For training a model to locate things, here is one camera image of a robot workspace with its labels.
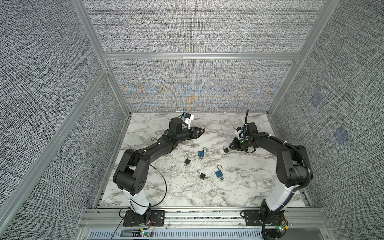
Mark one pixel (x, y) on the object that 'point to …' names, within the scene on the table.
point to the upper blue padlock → (201, 153)
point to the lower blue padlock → (219, 173)
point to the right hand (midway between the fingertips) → (230, 146)
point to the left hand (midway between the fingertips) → (203, 131)
